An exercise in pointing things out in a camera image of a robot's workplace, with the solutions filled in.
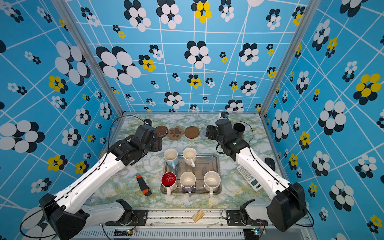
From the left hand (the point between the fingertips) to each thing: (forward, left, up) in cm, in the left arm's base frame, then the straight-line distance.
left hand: (157, 139), depth 76 cm
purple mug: (-14, -15, -23) cm, 30 cm away
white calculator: (-16, -53, -22) cm, 59 cm away
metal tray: (-2, -25, -24) cm, 35 cm away
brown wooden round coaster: (+23, -17, -24) cm, 37 cm away
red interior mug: (-14, -5, -22) cm, 27 cm away
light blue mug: (0, -5, -18) cm, 19 cm away
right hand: (+7, -30, +1) cm, 31 cm away
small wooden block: (-31, -21, -23) cm, 44 cm away
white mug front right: (-13, -29, -22) cm, 39 cm away
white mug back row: (+1, -16, -19) cm, 25 cm away
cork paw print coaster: (+21, -4, -23) cm, 32 cm away
